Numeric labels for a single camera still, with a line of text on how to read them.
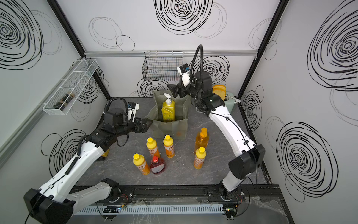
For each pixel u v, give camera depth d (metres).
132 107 0.64
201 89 0.53
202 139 0.78
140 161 0.67
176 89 0.62
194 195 0.76
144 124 0.64
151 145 0.72
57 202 0.39
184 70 0.57
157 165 0.71
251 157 0.41
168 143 0.72
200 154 0.68
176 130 0.76
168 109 0.89
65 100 0.67
